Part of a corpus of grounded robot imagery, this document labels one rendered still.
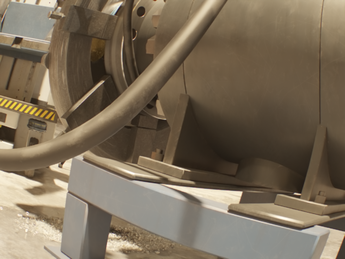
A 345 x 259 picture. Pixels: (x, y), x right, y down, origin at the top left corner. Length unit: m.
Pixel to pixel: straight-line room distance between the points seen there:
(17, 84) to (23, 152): 1.59
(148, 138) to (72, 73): 0.35
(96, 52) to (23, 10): 0.90
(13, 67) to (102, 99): 1.01
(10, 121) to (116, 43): 0.75
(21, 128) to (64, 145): 1.48
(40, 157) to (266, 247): 0.35
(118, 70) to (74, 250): 0.53
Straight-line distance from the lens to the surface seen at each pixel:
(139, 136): 1.32
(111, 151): 1.29
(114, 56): 1.18
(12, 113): 1.76
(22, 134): 1.99
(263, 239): 0.64
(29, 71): 2.06
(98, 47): 1.28
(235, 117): 0.90
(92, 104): 1.18
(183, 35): 0.55
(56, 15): 1.07
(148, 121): 1.34
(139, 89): 0.52
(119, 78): 1.19
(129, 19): 1.06
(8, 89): 2.11
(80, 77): 1.17
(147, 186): 0.76
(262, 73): 0.83
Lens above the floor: 0.33
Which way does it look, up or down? level
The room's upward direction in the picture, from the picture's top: 14 degrees clockwise
